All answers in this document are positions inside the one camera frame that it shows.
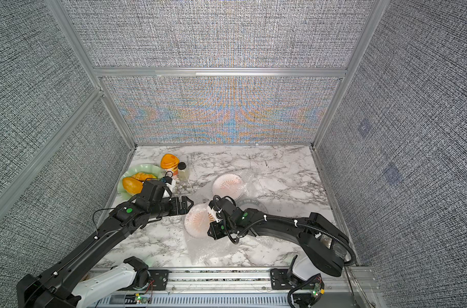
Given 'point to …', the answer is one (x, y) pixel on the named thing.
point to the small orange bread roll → (142, 176)
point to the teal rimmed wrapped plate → (252, 203)
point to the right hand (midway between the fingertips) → (206, 230)
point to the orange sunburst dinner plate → (197, 220)
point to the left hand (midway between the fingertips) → (188, 202)
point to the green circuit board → (142, 299)
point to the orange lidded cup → (170, 162)
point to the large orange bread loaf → (132, 186)
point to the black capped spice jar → (183, 171)
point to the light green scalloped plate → (155, 170)
